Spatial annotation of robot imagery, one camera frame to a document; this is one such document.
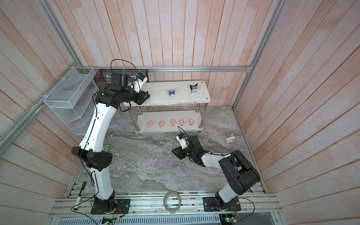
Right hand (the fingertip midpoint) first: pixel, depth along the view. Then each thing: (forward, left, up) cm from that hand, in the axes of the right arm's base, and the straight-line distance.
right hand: (173, 150), depth 90 cm
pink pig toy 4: (+21, -5, +3) cm, 22 cm away
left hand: (+16, +15, +32) cm, 39 cm away
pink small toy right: (+11, -40, -4) cm, 42 cm away
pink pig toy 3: (+21, +1, +3) cm, 21 cm away
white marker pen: (-28, +52, -4) cm, 59 cm away
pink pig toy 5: (+22, -12, +3) cm, 25 cm away
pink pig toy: (+19, +18, +3) cm, 27 cm away
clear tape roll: (-29, 0, -7) cm, 29 cm away
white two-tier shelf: (+46, -1, -5) cm, 46 cm away
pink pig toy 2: (+20, +10, +3) cm, 22 cm away
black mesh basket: (+35, +48, +31) cm, 67 cm away
